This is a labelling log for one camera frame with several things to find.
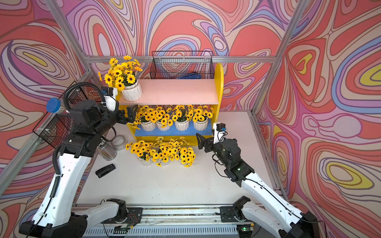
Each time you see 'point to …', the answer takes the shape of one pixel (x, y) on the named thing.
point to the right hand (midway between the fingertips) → (204, 136)
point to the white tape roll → (119, 142)
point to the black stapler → (105, 170)
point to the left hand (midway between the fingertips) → (129, 103)
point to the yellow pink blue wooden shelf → (170, 108)
